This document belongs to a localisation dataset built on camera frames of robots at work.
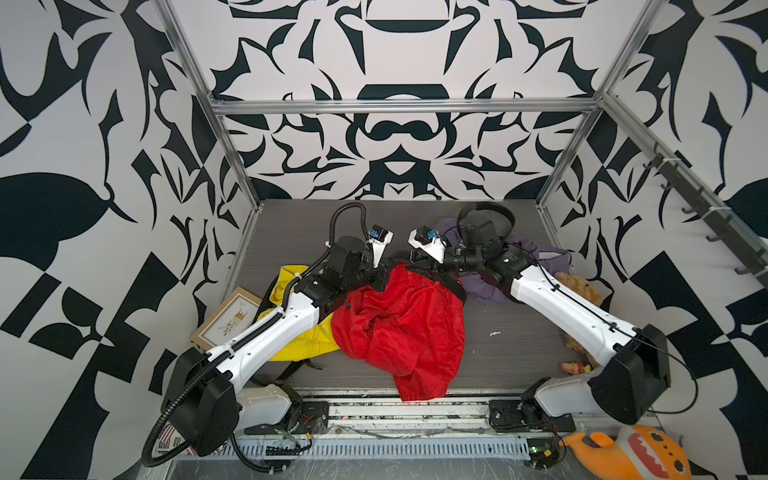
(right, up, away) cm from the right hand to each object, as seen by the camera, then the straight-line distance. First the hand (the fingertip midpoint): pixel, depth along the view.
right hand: (413, 251), depth 76 cm
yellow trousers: (-25, -24, +6) cm, 35 cm away
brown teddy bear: (+52, -12, +11) cm, 55 cm away
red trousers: (-1, -18, -1) cm, 18 cm away
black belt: (+5, -5, -9) cm, 12 cm away
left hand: (-6, -1, +3) cm, 7 cm away
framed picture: (-53, -20, +15) cm, 58 cm away
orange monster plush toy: (+46, -42, -12) cm, 63 cm away
